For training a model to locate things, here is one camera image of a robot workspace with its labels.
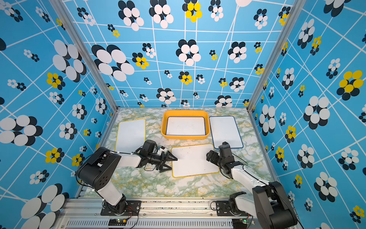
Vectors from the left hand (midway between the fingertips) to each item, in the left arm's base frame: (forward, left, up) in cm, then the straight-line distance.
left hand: (176, 163), depth 85 cm
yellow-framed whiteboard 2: (+4, -10, -5) cm, 12 cm away
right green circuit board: (-29, -32, -5) cm, 44 cm away
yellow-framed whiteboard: (+22, +34, -4) cm, 41 cm away
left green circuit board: (-28, +29, -7) cm, 41 cm away
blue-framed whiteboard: (+29, -35, -4) cm, 45 cm away
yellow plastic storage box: (+44, -5, -3) cm, 44 cm away
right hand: (+6, -23, -3) cm, 24 cm away
